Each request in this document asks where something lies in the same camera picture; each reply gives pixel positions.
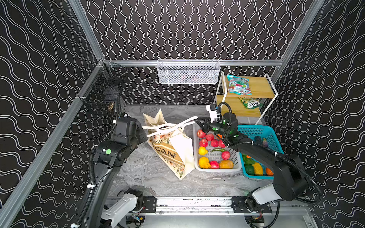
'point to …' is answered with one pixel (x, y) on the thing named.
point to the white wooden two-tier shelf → (249, 96)
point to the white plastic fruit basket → (211, 154)
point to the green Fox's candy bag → (250, 103)
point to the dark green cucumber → (258, 140)
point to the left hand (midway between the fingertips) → (142, 131)
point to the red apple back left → (200, 134)
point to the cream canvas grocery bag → (171, 142)
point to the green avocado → (249, 168)
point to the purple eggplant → (264, 142)
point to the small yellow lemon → (202, 151)
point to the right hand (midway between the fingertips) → (197, 119)
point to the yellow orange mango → (226, 164)
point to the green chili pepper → (218, 149)
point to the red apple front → (214, 165)
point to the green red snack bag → (239, 86)
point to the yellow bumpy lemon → (204, 162)
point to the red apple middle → (209, 137)
